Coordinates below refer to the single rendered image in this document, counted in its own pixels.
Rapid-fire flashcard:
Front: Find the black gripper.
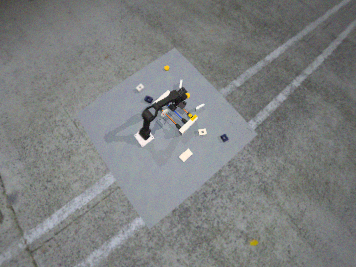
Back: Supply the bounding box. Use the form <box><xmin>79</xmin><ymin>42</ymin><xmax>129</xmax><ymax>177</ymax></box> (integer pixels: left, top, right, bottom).
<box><xmin>168</xmin><ymin>94</ymin><xmax>188</xmax><ymax>112</ymax></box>

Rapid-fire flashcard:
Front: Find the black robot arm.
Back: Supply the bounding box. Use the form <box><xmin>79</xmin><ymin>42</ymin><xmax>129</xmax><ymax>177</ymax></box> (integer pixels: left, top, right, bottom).
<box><xmin>138</xmin><ymin>87</ymin><xmax>188</xmax><ymax>140</ymax></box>

